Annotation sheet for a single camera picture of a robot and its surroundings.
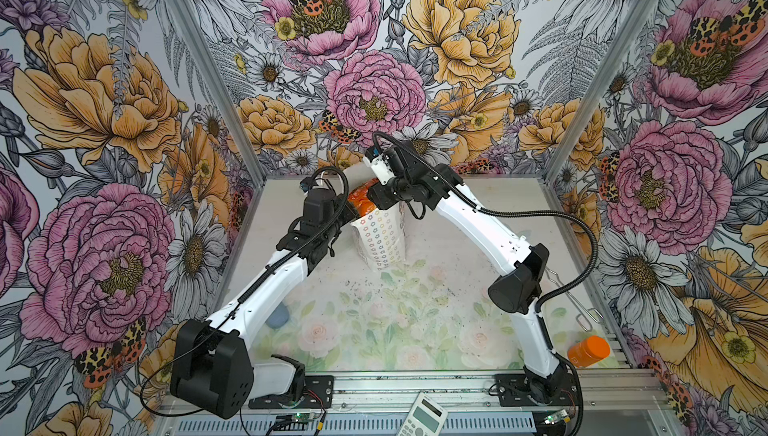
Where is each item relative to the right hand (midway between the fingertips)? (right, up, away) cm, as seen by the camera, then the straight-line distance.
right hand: (378, 199), depth 81 cm
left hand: (-8, -2, +2) cm, 9 cm away
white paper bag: (0, -9, +1) cm, 9 cm away
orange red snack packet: (-5, 0, 0) cm, 5 cm away
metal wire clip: (+58, -34, +6) cm, 68 cm away
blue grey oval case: (-28, -33, +4) cm, 44 cm away
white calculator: (+11, -51, -10) cm, 53 cm away
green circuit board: (-17, -51, -9) cm, 55 cm away
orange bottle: (+50, -36, -9) cm, 62 cm away
